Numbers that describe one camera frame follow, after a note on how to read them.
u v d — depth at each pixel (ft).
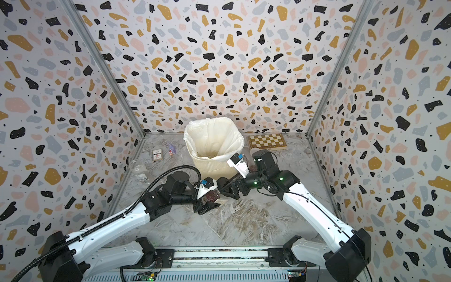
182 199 2.04
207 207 2.12
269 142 3.74
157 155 3.57
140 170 2.82
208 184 2.02
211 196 2.17
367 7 2.31
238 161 2.05
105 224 1.49
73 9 2.29
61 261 1.25
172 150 3.58
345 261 1.21
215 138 3.08
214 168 2.59
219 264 2.40
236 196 1.98
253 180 1.99
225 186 2.06
